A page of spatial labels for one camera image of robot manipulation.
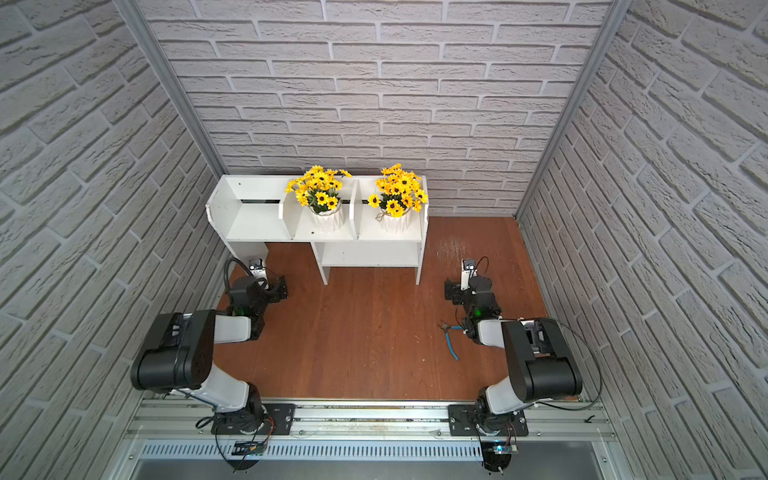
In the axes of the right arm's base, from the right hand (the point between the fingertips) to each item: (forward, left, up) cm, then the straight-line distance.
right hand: (468, 277), depth 95 cm
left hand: (+5, +64, +2) cm, 64 cm away
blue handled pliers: (-14, +9, -6) cm, 18 cm away
